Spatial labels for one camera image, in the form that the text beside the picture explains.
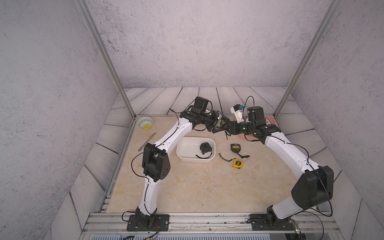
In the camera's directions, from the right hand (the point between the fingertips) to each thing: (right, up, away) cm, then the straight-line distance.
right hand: (225, 125), depth 80 cm
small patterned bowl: (-55, +2, +34) cm, 65 cm away
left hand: (+3, +1, -3) cm, 4 cm away
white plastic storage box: (-21, -14, +19) cm, 32 cm away
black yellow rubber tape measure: (-1, +1, -1) cm, 2 cm away
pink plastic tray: (+40, +5, +35) cm, 54 cm away
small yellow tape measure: (+10, -23, +11) cm, 27 cm away
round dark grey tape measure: (+11, -15, +18) cm, 26 cm away
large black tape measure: (-10, -14, +18) cm, 25 cm away
